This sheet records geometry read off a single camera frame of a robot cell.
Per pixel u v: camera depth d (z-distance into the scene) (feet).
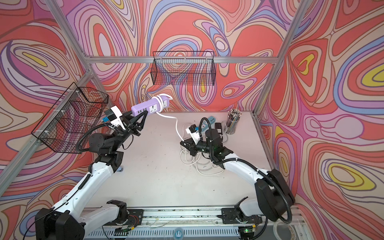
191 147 2.36
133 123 1.79
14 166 1.72
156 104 1.95
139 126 1.90
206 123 1.88
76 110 2.62
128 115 1.88
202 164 3.03
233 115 3.08
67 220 1.23
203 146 2.26
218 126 3.52
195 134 2.26
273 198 1.36
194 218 2.46
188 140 2.45
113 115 1.62
